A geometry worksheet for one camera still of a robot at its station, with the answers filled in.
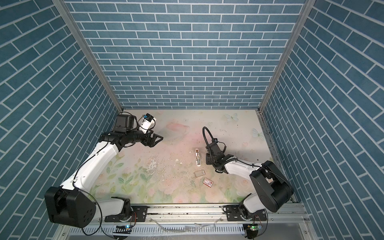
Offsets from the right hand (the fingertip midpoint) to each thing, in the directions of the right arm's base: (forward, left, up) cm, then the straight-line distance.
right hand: (209, 154), depth 92 cm
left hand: (0, +29, +19) cm, 35 cm away
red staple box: (-16, 0, -2) cm, 17 cm away
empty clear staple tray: (-11, +5, -4) cm, 13 cm away
